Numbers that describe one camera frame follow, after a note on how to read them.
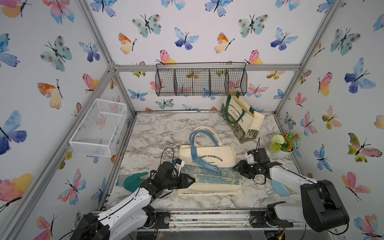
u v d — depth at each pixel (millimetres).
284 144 864
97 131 853
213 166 864
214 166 864
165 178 646
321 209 418
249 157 837
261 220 739
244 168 788
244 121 957
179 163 767
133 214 507
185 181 720
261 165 691
